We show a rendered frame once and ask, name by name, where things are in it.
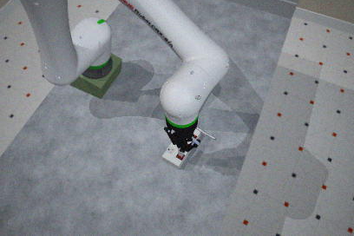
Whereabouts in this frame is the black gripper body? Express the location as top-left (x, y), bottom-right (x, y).
top-left (170, 131), bottom-right (194, 141)

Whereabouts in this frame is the white power strip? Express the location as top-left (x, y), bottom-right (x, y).
top-left (162, 127), bottom-right (215, 169)

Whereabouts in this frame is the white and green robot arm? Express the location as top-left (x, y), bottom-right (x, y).
top-left (20, 0), bottom-right (229, 136)

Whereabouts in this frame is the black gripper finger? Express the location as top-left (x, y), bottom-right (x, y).
top-left (180, 137), bottom-right (200, 156)
top-left (164, 125), bottom-right (181, 156)

